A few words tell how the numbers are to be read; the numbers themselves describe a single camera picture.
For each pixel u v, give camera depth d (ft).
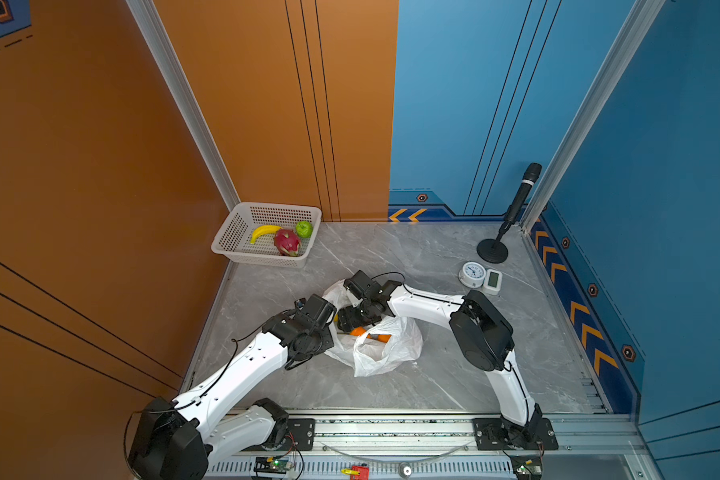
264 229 3.72
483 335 1.76
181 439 1.25
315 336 2.35
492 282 3.26
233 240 3.59
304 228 3.60
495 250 3.60
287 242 3.46
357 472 2.20
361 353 2.19
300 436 2.42
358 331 2.71
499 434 2.38
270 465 2.32
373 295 2.38
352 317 2.72
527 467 2.32
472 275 3.27
